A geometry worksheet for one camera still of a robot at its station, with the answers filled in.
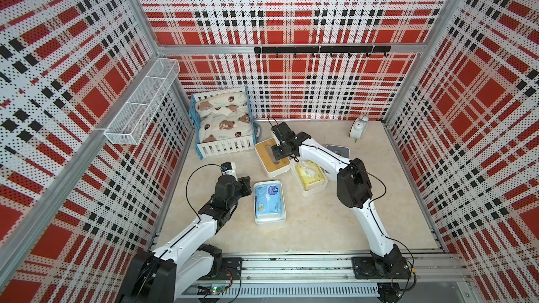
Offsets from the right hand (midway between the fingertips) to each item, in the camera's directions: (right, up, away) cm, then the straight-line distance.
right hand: (281, 149), depth 98 cm
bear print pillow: (-31, +17, +14) cm, 38 cm away
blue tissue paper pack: (-5, -21, -12) cm, 25 cm away
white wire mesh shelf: (-69, +11, -4) cm, 70 cm away
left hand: (-12, -11, -10) cm, 20 cm away
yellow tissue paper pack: (+13, -11, -5) cm, 17 cm away
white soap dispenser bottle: (+40, +11, +7) cm, 42 cm away
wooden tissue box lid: (-8, -4, -2) cm, 9 cm away
